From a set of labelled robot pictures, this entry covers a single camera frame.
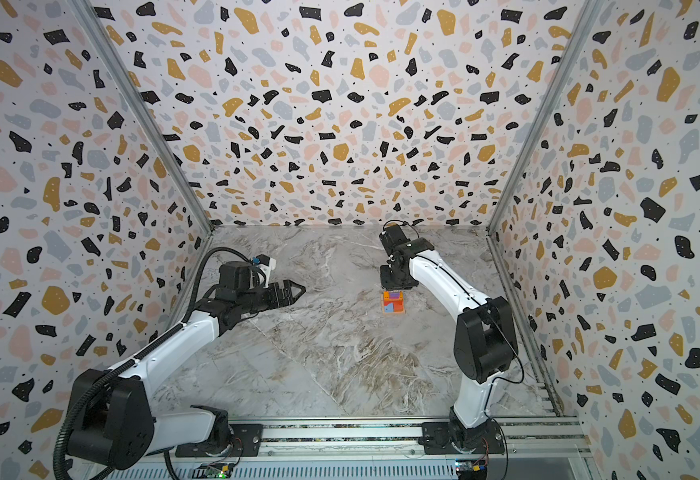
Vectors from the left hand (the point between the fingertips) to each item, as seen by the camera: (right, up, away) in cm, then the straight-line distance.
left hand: (293, 287), depth 83 cm
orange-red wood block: (+31, -8, +14) cm, 34 cm away
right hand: (+27, +2, +6) cm, 27 cm away
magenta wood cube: (+29, -3, +10) cm, 31 cm away
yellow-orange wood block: (+27, -4, +12) cm, 30 cm away
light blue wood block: (+28, -8, +14) cm, 32 cm away
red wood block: (+27, -6, +14) cm, 31 cm away
